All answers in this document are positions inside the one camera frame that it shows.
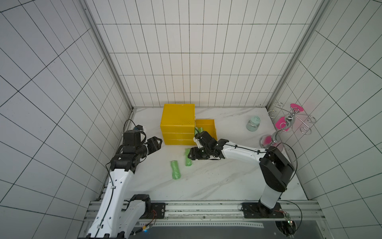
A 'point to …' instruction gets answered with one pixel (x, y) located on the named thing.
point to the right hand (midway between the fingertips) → (191, 152)
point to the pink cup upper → (295, 105)
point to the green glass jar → (252, 124)
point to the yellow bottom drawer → (208, 125)
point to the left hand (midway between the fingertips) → (157, 145)
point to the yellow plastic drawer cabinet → (178, 124)
